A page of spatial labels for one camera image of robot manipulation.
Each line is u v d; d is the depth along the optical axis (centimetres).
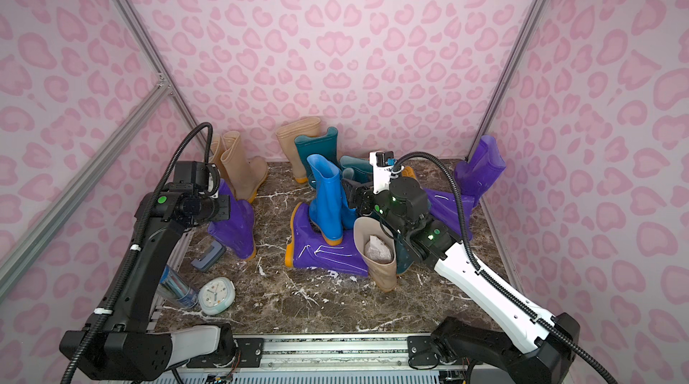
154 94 87
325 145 93
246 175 100
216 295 81
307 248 86
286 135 93
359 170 78
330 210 79
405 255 51
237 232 81
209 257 90
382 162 55
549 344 37
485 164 84
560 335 37
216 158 86
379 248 71
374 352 75
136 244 43
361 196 58
